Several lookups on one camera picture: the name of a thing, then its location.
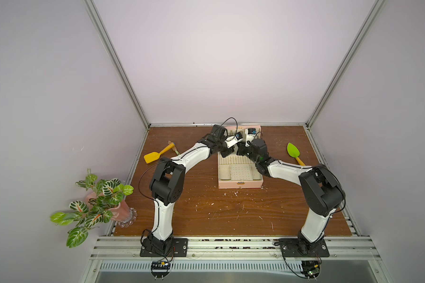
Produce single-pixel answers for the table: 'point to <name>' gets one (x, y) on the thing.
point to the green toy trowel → (293, 151)
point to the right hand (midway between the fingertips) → (241, 137)
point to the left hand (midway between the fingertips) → (234, 144)
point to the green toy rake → (173, 147)
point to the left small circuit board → (160, 269)
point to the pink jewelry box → (236, 171)
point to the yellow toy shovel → (153, 155)
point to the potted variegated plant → (105, 203)
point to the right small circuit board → (311, 269)
